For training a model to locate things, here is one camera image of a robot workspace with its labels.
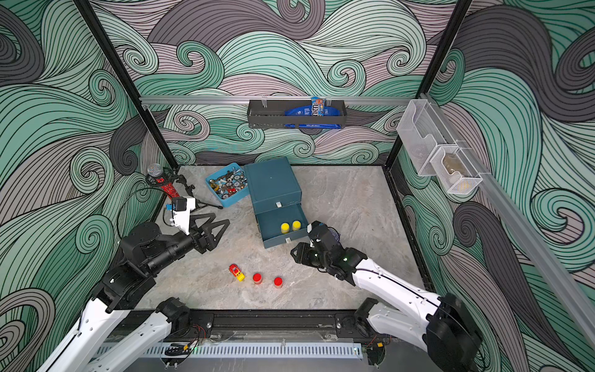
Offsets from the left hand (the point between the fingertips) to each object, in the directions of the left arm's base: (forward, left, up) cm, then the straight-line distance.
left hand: (221, 216), depth 63 cm
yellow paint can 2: (+9, -17, -22) cm, 29 cm away
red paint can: (-7, -7, -31) cm, 32 cm away
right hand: (-1, -21, -23) cm, 31 cm away
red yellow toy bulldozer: (-5, +1, -31) cm, 31 cm away
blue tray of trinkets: (+39, +12, -33) cm, 52 cm away
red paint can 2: (-8, -15, -31) cm, 36 cm away
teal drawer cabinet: (+15, -14, -11) cm, 24 cm away
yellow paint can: (+10, -21, -22) cm, 32 cm away
